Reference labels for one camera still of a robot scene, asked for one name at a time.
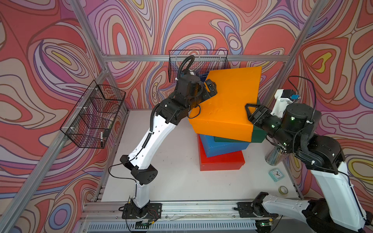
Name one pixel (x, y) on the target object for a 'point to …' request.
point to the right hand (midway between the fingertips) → (245, 112)
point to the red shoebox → (230, 161)
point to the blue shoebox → (212, 148)
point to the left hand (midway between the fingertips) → (213, 88)
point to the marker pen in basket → (101, 139)
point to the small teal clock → (276, 174)
